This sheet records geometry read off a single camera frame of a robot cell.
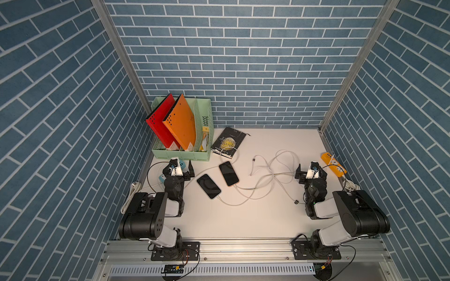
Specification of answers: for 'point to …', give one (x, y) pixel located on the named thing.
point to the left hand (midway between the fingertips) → (185, 160)
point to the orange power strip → (334, 165)
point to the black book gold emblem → (228, 142)
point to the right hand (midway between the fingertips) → (312, 166)
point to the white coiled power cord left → (135, 187)
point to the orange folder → (181, 123)
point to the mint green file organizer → (202, 111)
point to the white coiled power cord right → (350, 186)
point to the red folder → (155, 120)
